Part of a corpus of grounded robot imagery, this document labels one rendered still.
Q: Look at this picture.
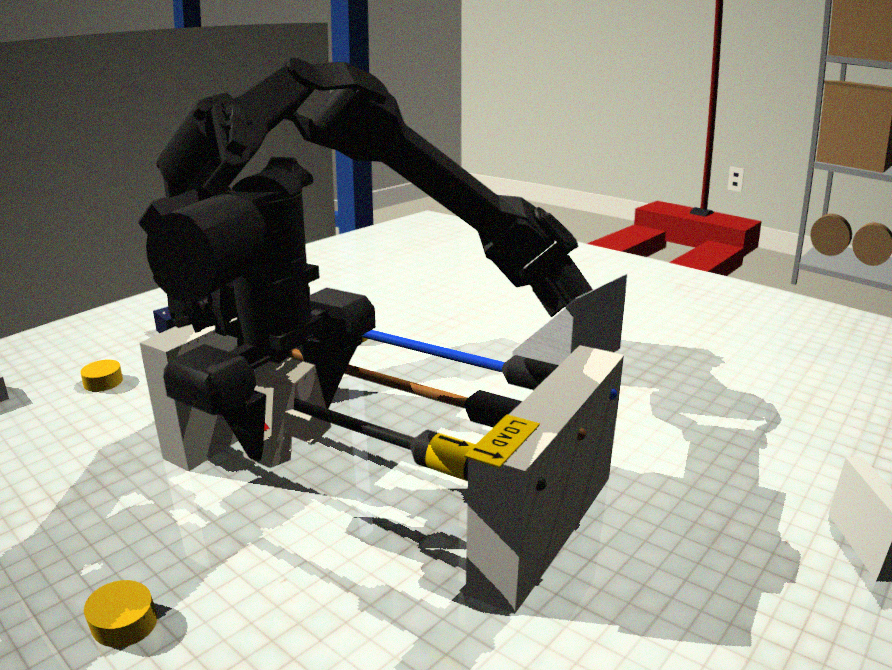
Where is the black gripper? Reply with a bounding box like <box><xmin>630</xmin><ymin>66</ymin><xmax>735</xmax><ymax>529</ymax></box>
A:
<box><xmin>164</xmin><ymin>254</ymin><xmax>376</xmax><ymax>462</ymax></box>

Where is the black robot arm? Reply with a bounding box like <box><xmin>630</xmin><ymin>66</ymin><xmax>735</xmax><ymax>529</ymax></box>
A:
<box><xmin>138</xmin><ymin>57</ymin><xmax>593</xmax><ymax>336</ymax></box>

